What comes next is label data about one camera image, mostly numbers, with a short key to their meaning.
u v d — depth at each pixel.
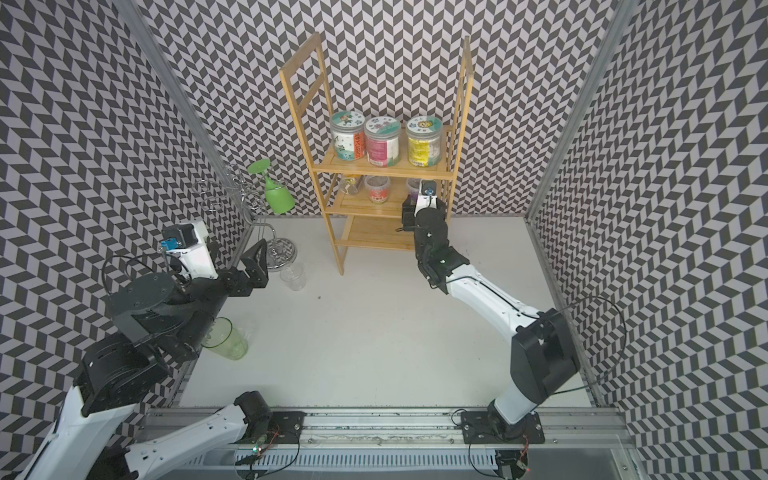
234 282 0.46
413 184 0.77
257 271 0.47
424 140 0.63
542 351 0.43
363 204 0.81
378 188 0.77
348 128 0.65
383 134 0.63
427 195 0.64
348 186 0.79
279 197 0.99
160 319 0.34
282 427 0.72
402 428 0.75
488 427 0.65
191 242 0.42
